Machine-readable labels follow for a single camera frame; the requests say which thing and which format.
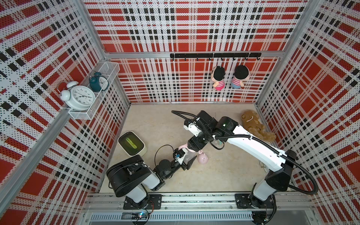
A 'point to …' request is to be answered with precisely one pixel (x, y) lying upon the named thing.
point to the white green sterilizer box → (131, 144)
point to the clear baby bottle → (189, 156)
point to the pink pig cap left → (202, 159)
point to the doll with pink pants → (217, 76)
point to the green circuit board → (140, 215)
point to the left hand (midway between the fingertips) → (192, 150)
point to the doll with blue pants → (241, 72)
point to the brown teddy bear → (251, 121)
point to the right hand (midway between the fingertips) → (196, 142)
